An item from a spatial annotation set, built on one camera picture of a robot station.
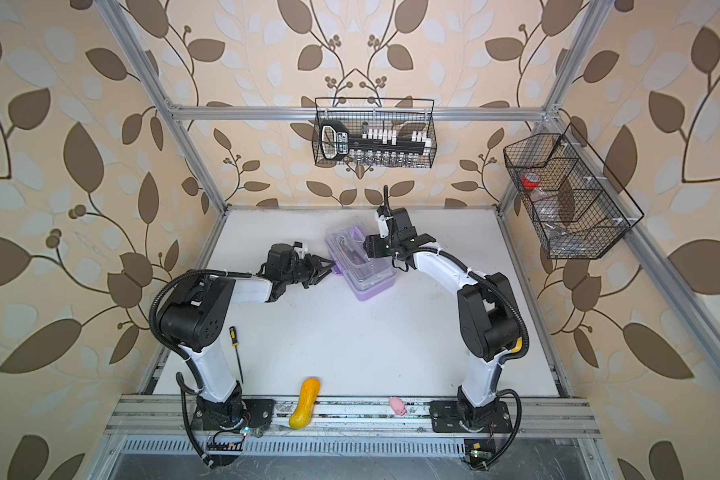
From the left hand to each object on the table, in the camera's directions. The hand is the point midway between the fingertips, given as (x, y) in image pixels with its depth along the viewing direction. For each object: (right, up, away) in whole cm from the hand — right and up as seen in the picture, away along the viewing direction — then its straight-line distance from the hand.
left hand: (336, 262), depth 93 cm
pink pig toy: (+18, -35, -18) cm, 43 cm away
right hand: (+12, +6, -1) cm, 13 cm away
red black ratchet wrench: (+6, +2, +1) cm, 6 cm away
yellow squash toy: (-6, -36, -21) cm, 42 cm away
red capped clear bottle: (+55, +24, -12) cm, 61 cm away
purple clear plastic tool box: (+9, -4, +1) cm, 10 cm away
